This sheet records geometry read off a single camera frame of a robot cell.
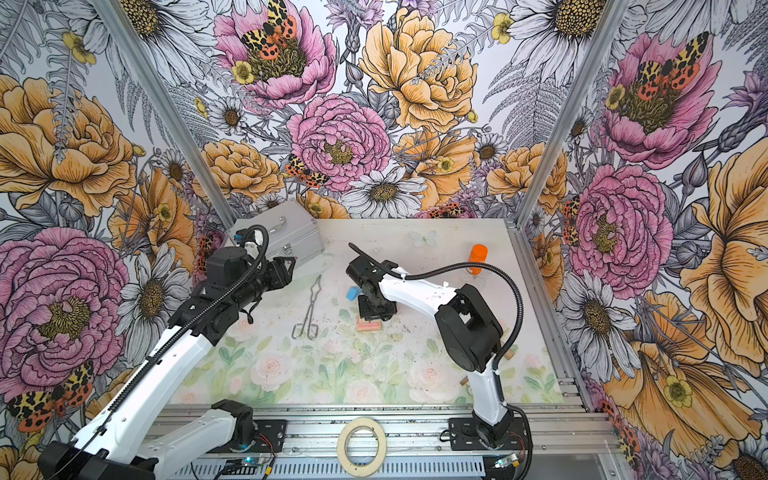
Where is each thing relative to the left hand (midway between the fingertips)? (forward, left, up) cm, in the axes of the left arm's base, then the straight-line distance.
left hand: (286, 271), depth 76 cm
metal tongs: (-3, -2, -25) cm, 25 cm away
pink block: (-4, -18, -22) cm, 29 cm away
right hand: (-5, -22, -20) cm, 30 cm away
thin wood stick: (-20, -46, -24) cm, 56 cm away
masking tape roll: (-38, -22, -20) cm, 49 cm away
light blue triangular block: (+9, -14, -24) cm, 29 cm away
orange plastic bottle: (+17, -55, -15) cm, 59 cm away
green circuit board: (-38, +10, -27) cm, 47 cm away
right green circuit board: (-38, -52, -25) cm, 69 cm away
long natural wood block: (-5, -20, -23) cm, 31 cm away
